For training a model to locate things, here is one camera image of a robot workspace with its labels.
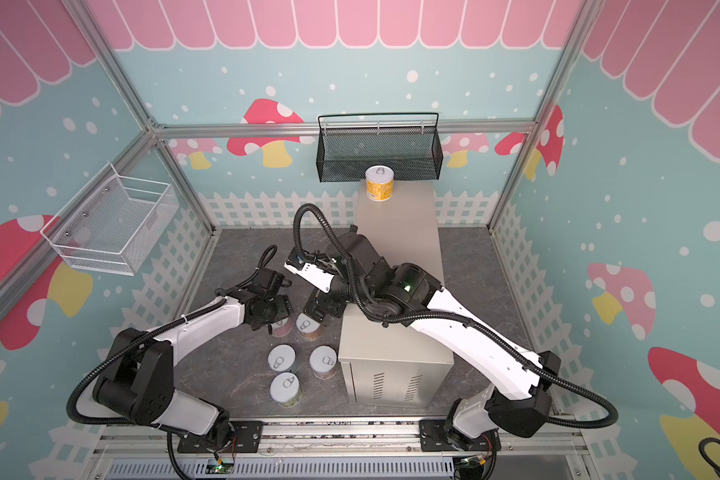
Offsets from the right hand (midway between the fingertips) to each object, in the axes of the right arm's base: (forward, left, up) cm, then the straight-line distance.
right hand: (312, 283), depth 62 cm
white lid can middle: (-5, +12, -29) cm, 32 cm away
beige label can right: (-6, +1, -30) cm, 30 cm away
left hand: (+8, +16, -31) cm, 35 cm away
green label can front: (-13, +10, -31) cm, 35 cm away
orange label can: (+4, +7, -29) cm, 30 cm away
